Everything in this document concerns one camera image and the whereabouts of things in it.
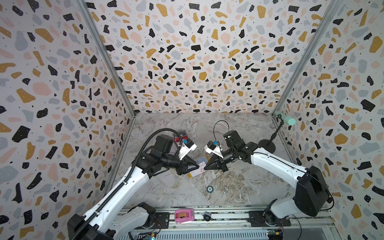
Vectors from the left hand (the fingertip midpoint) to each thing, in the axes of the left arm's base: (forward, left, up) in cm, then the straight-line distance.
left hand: (198, 163), depth 67 cm
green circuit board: (-25, +22, -25) cm, 42 cm away
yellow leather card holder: (+14, -1, -24) cm, 28 cm away
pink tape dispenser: (-17, +8, -21) cm, 28 cm away
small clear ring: (-5, -15, -24) cm, 29 cm away
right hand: (0, -3, -4) cm, 5 cm away
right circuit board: (-25, -37, -25) cm, 51 cm away
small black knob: (-18, -4, -21) cm, 28 cm away
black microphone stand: (+24, -47, -23) cm, 58 cm away
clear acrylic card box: (+31, +10, -21) cm, 38 cm away
